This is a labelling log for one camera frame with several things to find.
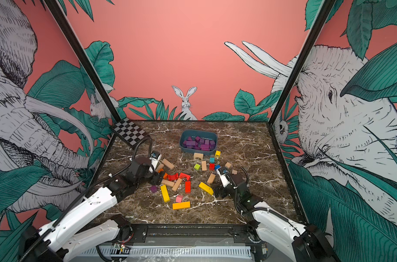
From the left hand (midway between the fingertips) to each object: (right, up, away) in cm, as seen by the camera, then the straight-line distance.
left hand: (159, 167), depth 80 cm
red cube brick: (+27, -3, +15) cm, 31 cm away
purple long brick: (+13, +11, +26) cm, 31 cm away
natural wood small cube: (+37, -2, +18) cm, 42 cm away
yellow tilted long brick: (+24, -13, +8) cm, 29 cm away
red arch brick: (+10, -7, +11) cm, 17 cm away
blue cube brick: (+31, -3, +16) cm, 34 cm away
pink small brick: (+9, -17, +4) cm, 20 cm away
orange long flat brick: (+13, -20, +2) cm, 24 cm away
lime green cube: (+19, -3, +16) cm, 24 cm away
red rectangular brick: (+14, -13, +8) cm, 21 cm away
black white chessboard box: (-29, +19, +31) cm, 46 cm away
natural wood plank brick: (+23, -2, +18) cm, 29 cm away
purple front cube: (-4, -13, +5) cm, 14 cm away
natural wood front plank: (+2, -10, +8) cm, 13 cm away
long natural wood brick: (+1, -1, +18) cm, 18 cm away
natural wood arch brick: (+19, +4, +20) cm, 28 cm away
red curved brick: (+5, -8, +11) cm, 14 cm away
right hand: (+29, -7, +5) cm, 30 cm away
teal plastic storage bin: (+19, +12, +27) cm, 35 cm away
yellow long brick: (+2, -16, +6) cm, 17 cm away
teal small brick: (+28, +1, +20) cm, 34 cm away
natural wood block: (+27, -8, +10) cm, 30 cm away
